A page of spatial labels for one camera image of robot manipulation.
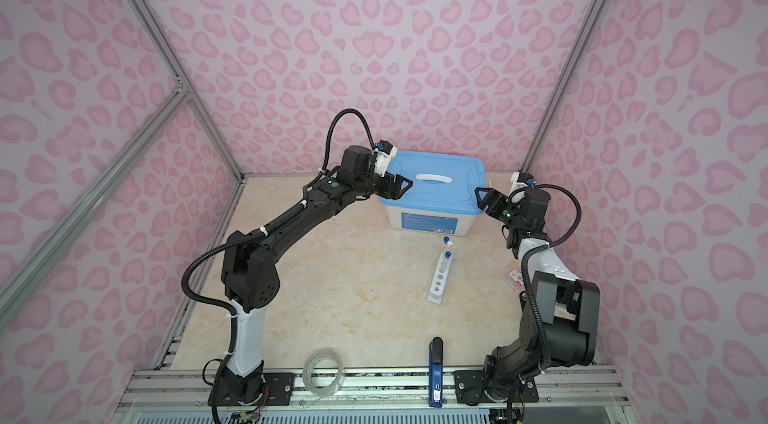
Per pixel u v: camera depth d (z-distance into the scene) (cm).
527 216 68
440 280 88
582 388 73
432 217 95
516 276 90
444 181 95
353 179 70
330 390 72
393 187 77
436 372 72
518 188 77
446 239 82
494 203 79
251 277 51
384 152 77
